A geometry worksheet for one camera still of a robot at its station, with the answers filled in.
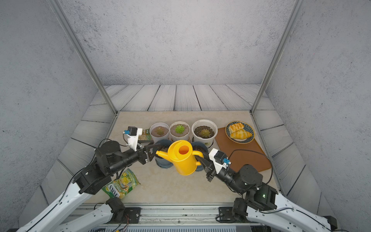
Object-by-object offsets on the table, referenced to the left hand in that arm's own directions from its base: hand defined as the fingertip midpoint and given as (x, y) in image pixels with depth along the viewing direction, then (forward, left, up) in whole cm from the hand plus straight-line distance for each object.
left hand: (158, 145), depth 62 cm
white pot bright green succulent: (+24, -7, -21) cm, 33 cm away
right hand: (-6, -17, +3) cm, 19 cm away
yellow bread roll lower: (+25, -49, -27) cm, 61 cm away
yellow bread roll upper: (+32, -47, -28) cm, 63 cm away
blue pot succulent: (+7, +3, -30) cm, 31 cm away
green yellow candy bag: (-8, +26, -30) cm, 40 cm away
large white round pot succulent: (+23, -24, -21) cm, 39 cm away
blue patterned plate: (+34, -56, -30) cm, 72 cm away
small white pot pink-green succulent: (+24, +6, -21) cm, 33 cm away
